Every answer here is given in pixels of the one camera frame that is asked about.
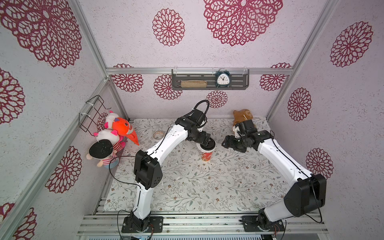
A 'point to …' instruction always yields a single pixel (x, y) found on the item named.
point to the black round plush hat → (101, 149)
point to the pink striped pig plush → (107, 133)
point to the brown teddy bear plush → (241, 116)
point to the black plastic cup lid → (210, 146)
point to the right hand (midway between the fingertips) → (226, 143)
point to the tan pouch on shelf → (193, 84)
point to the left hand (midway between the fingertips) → (200, 140)
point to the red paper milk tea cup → (206, 155)
